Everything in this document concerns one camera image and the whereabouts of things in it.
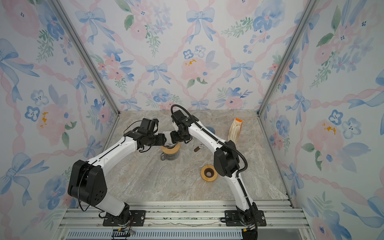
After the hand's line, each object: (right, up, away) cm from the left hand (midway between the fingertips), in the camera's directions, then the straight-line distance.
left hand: (163, 138), depth 88 cm
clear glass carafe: (0, -12, +4) cm, 12 cm away
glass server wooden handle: (+20, -7, +6) cm, 22 cm away
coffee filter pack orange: (+45, +4, +9) cm, 46 cm away
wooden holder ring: (+25, -23, -3) cm, 34 cm away
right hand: (+7, -1, +4) cm, 8 cm away
